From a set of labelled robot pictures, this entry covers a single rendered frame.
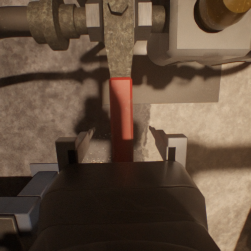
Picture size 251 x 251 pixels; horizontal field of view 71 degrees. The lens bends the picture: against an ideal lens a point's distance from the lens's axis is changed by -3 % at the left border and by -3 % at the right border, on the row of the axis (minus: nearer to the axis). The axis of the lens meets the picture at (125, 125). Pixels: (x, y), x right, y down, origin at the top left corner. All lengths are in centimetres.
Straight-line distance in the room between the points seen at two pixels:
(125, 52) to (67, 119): 54
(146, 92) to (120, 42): 48
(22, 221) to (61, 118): 34
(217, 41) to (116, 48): 10
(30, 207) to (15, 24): 48
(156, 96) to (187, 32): 47
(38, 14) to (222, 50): 18
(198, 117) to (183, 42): 54
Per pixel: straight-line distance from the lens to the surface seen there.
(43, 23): 20
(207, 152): 77
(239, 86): 77
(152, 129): 15
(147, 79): 64
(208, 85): 70
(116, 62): 17
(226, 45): 21
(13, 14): 23
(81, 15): 21
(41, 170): 78
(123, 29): 17
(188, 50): 19
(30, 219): 59
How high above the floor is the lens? 64
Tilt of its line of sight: 75 degrees down
